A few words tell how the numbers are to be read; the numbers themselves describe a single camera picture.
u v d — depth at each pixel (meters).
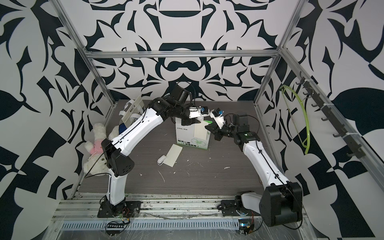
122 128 0.85
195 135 0.83
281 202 0.40
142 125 0.52
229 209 0.73
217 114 0.66
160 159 0.89
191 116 0.67
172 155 0.94
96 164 0.82
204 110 0.64
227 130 0.67
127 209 0.73
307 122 0.67
